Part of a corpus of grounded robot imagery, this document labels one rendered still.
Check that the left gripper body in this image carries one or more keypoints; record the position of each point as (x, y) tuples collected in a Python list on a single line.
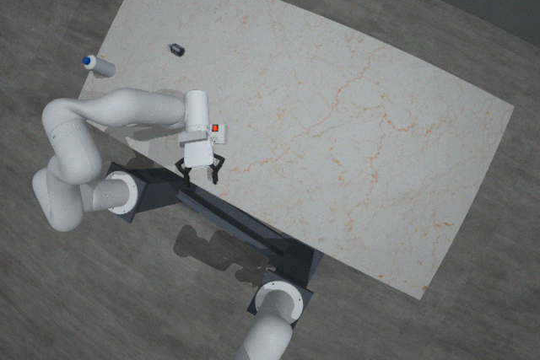
[(197, 154)]

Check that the white power strip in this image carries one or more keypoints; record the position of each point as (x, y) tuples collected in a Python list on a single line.
[(219, 133)]

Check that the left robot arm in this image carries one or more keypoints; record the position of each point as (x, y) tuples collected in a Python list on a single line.
[(61, 188)]

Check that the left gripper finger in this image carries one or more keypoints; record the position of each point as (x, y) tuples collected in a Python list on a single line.
[(217, 168), (184, 172)]

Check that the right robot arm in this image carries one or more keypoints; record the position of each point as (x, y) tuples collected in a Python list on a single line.
[(270, 333)]

